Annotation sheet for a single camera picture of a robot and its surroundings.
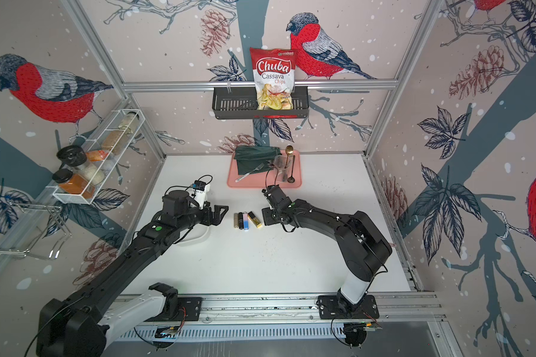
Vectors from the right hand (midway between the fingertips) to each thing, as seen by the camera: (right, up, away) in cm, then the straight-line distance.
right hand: (269, 213), depth 91 cm
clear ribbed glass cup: (+6, +21, +21) cm, 31 cm away
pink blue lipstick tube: (-10, -4, +3) cm, 11 cm away
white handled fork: (-7, +20, +23) cm, 31 cm away
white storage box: (-28, -6, -6) cm, 29 cm away
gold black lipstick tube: (-5, -4, +1) cm, 7 cm away
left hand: (-17, +7, -11) cm, 22 cm away
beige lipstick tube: (-15, -3, +4) cm, 15 cm away
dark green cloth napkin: (-12, +25, +26) cm, 38 cm away
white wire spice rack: (-57, +31, -12) cm, 66 cm away
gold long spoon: (+9, +29, +14) cm, 33 cm away
